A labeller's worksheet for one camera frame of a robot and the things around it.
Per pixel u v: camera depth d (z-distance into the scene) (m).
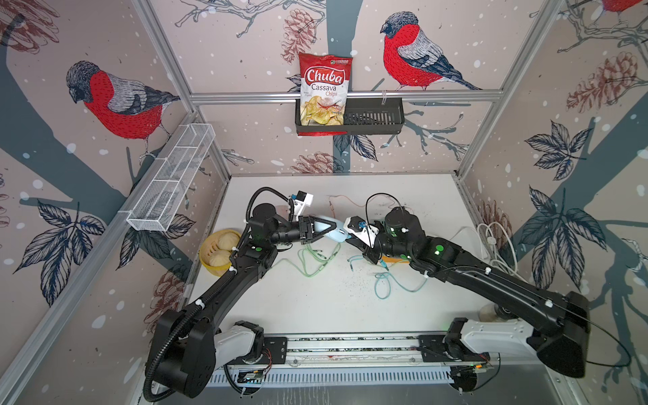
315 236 0.64
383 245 0.60
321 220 0.67
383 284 0.87
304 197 0.70
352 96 0.93
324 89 0.84
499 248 1.00
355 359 0.73
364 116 1.07
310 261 0.92
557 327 0.40
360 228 0.58
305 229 0.63
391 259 0.61
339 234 0.68
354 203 1.11
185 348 0.39
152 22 0.73
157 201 0.73
